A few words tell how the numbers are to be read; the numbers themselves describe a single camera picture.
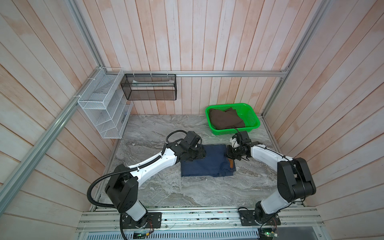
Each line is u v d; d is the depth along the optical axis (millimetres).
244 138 746
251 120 1109
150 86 1036
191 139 624
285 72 929
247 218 730
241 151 699
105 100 695
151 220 730
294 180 458
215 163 905
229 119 1118
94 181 399
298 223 733
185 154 604
